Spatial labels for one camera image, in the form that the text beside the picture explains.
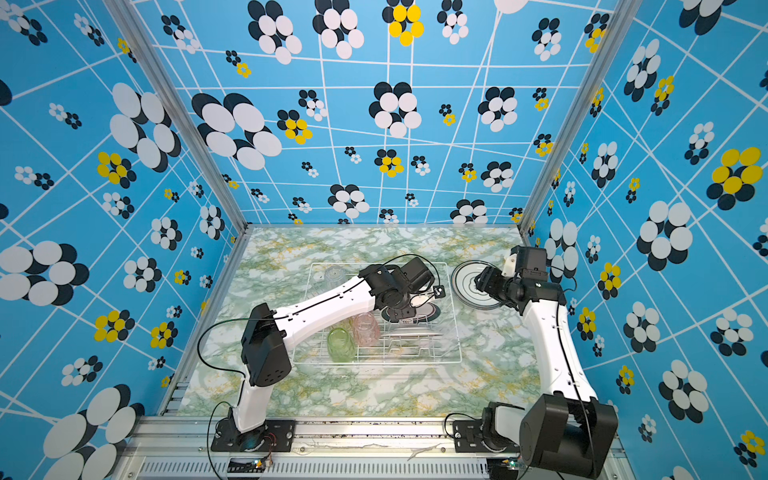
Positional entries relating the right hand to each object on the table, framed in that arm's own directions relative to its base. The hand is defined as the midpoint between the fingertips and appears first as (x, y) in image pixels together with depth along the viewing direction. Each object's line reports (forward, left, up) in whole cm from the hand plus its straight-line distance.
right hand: (488, 282), depth 82 cm
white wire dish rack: (-10, +16, -15) cm, 24 cm away
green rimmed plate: (+9, +2, -15) cm, 18 cm away
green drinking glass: (-13, +42, -13) cm, 46 cm away
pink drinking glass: (-10, +34, -8) cm, 36 cm away
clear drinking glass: (+7, +45, -7) cm, 46 cm away
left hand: (-3, +22, -3) cm, 22 cm away
